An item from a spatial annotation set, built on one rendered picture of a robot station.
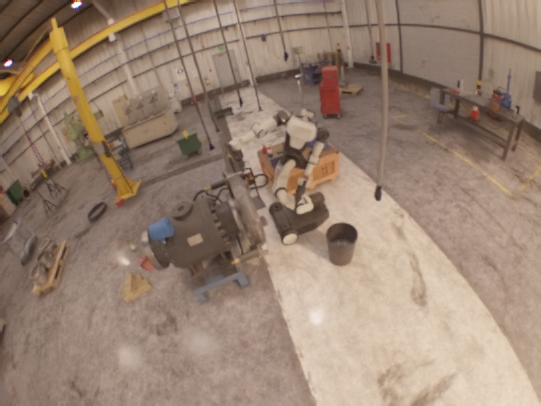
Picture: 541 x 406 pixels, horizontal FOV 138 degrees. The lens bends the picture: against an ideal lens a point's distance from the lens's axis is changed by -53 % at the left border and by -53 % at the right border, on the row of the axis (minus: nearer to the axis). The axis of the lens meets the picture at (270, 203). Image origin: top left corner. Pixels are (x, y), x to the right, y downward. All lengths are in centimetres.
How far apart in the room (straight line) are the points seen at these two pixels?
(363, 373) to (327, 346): 40
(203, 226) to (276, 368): 138
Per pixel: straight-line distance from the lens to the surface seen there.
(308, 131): 207
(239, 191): 190
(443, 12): 988
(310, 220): 259
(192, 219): 200
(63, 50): 529
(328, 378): 203
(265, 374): 209
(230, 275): 222
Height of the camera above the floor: 203
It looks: 40 degrees down
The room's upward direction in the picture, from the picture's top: 15 degrees counter-clockwise
